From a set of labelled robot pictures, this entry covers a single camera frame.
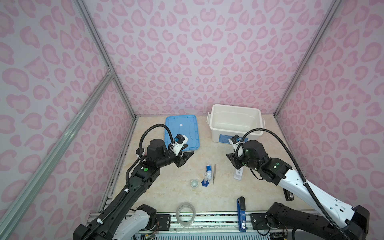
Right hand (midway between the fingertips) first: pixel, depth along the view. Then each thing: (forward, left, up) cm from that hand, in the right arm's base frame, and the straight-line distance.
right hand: (230, 152), depth 75 cm
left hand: (0, +20, +4) cm, 21 cm away
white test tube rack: (-3, -7, -17) cm, 19 cm away
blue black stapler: (-24, -5, -17) cm, 30 cm away
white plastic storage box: (+35, -3, -16) cm, 39 cm away
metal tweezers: (-2, +7, -21) cm, 22 cm away
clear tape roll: (-29, +22, -19) cm, 41 cm away
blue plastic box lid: (+35, +28, -20) cm, 50 cm away
